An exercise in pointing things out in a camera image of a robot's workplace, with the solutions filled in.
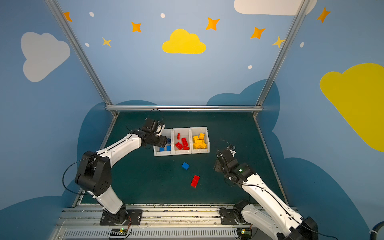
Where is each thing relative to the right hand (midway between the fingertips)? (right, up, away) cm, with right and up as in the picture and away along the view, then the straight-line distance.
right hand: (221, 162), depth 80 cm
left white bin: (-32, +15, +21) cm, 41 cm away
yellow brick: (-14, +12, +22) cm, 28 cm away
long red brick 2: (-15, -13, +6) cm, 20 cm away
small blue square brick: (-31, +10, +15) cm, 37 cm away
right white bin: (-14, +16, +26) cm, 33 cm away
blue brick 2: (-20, -5, +12) cm, 24 cm away
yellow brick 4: (-14, +6, +17) cm, 23 cm away
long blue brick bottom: (-37, +4, +19) cm, 42 cm away
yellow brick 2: (-10, +13, +24) cm, 29 cm away
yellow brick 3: (-9, +7, +19) cm, 22 cm away
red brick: (-26, +13, +24) cm, 38 cm away
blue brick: (-31, +6, +13) cm, 35 cm away
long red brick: (-22, +9, +22) cm, 32 cm away
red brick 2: (-21, +5, +21) cm, 30 cm away
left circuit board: (-53, -34, -7) cm, 64 cm away
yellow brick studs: (-12, +9, +18) cm, 24 cm away
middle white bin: (-22, +15, +25) cm, 36 cm away
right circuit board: (+10, -34, -7) cm, 36 cm away
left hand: (-36, +11, +13) cm, 39 cm away
